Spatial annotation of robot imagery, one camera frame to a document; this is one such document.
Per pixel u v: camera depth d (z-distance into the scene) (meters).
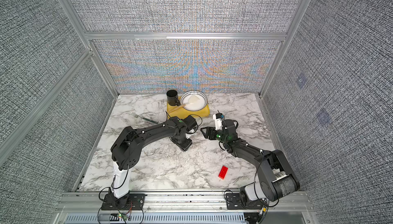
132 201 0.73
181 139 0.75
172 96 1.07
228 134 0.69
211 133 0.78
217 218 0.70
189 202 0.75
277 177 0.44
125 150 0.51
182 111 1.09
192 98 1.16
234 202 0.73
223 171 0.82
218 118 0.80
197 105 1.11
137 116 1.07
